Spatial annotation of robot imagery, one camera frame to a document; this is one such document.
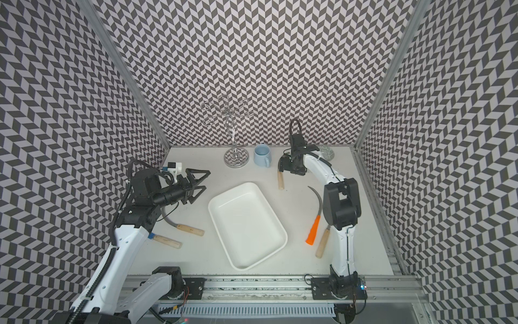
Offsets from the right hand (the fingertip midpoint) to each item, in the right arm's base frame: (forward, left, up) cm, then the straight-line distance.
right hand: (287, 171), depth 96 cm
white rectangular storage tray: (-25, +18, -9) cm, 32 cm away
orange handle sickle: (-26, -10, -10) cm, 30 cm away
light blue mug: (+17, +13, -5) cm, 22 cm away
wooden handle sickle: (-30, -13, -10) cm, 35 cm away
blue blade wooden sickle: (-30, +51, -7) cm, 60 cm away
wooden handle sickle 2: (-24, +45, -10) cm, 52 cm away
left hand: (-18, +30, +19) cm, 40 cm away
